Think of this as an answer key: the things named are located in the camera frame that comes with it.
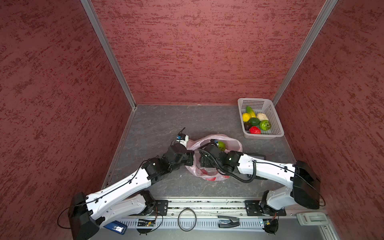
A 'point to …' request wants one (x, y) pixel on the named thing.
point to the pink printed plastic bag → (225, 143)
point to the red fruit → (254, 130)
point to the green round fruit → (254, 121)
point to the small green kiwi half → (221, 145)
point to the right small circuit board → (271, 225)
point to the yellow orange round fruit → (246, 117)
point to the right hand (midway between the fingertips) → (205, 164)
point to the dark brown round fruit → (247, 125)
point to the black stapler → (226, 221)
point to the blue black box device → (117, 226)
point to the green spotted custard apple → (265, 125)
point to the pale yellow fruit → (262, 116)
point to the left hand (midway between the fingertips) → (194, 155)
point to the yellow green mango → (250, 111)
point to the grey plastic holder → (312, 218)
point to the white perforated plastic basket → (265, 106)
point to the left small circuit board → (146, 222)
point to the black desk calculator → (258, 156)
